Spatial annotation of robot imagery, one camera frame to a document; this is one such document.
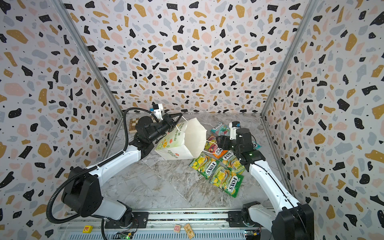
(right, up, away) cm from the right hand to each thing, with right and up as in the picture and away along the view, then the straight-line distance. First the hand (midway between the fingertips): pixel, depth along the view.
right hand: (219, 135), depth 80 cm
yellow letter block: (-63, -44, -10) cm, 77 cm away
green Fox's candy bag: (-8, -19, +11) cm, 23 cm away
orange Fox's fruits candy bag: (+2, -12, +18) cm, 22 cm away
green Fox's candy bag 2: (+5, -26, +5) cm, 27 cm away
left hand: (-19, +12, -9) cm, 24 cm away
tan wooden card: (-15, -45, -9) cm, 48 cm away
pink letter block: (-21, -44, -8) cm, 50 cm away
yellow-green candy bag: (+9, -16, +13) cm, 22 cm away
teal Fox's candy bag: (+4, +3, +30) cm, 30 cm away
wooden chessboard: (-61, +7, +33) cm, 70 cm away
